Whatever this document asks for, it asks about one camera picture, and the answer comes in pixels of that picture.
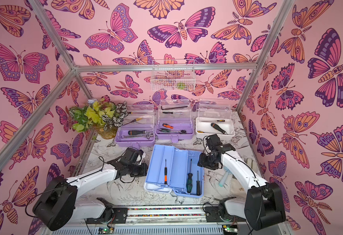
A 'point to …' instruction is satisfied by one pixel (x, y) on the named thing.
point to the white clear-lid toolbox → (215, 117)
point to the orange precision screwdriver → (165, 173)
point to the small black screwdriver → (198, 183)
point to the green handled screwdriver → (189, 184)
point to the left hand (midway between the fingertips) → (151, 170)
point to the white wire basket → (173, 80)
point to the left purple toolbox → (136, 125)
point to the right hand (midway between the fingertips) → (202, 163)
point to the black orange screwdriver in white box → (216, 127)
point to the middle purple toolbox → (174, 119)
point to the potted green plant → (100, 114)
